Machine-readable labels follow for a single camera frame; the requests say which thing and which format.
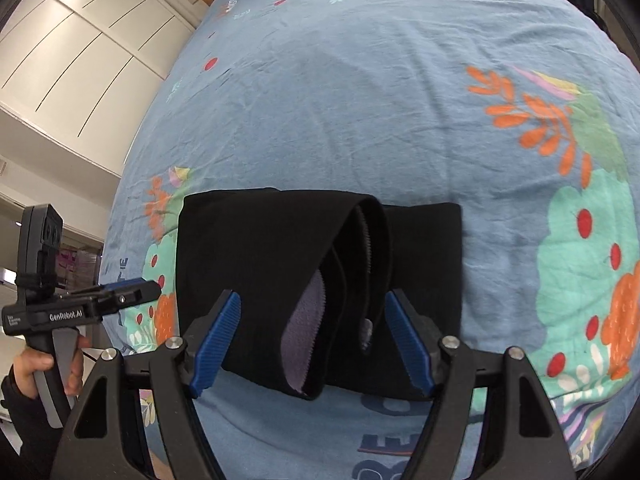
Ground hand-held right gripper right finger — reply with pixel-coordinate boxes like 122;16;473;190
384;288;576;480

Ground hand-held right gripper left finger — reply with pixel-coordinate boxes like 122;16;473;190
50;288;242;480

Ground black pants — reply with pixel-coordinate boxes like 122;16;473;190
176;187;463;402

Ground person's left hand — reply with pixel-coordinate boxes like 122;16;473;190
10;334;92;401

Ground white wardrobe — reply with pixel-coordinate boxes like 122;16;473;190
0;0;201;181

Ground blue printed bedsheet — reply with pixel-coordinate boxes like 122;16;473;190
97;0;640;480

